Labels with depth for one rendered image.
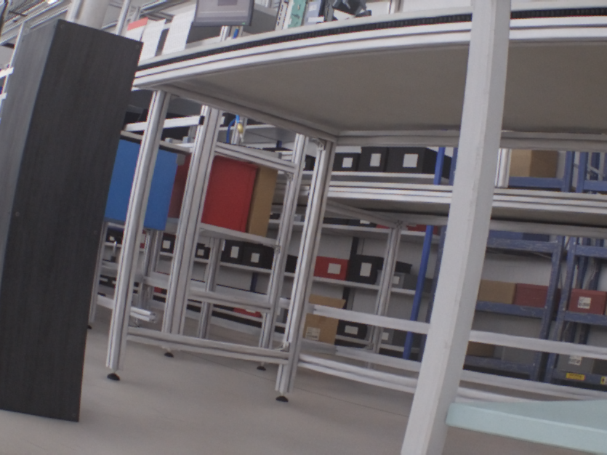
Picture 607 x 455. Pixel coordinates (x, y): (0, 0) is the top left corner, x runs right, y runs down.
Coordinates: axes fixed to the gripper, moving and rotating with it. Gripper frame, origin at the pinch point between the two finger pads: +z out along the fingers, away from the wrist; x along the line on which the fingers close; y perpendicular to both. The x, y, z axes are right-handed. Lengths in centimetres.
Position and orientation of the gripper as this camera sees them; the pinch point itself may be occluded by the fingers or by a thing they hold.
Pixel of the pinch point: (358, 11)
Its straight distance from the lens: 222.3
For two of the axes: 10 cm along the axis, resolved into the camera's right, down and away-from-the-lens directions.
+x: -8.5, -1.9, -4.8
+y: -4.7, 6.8, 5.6
